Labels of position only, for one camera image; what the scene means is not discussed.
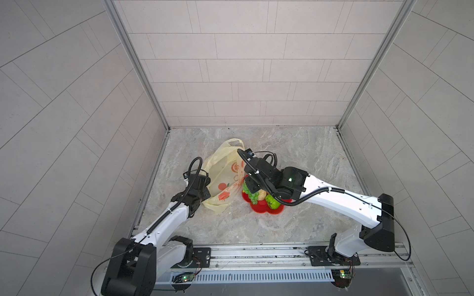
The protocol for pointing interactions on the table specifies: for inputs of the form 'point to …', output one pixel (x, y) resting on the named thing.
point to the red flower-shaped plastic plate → (261, 206)
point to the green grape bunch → (253, 197)
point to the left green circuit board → (183, 277)
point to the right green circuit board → (342, 277)
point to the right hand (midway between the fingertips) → (247, 177)
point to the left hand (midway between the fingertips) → (206, 188)
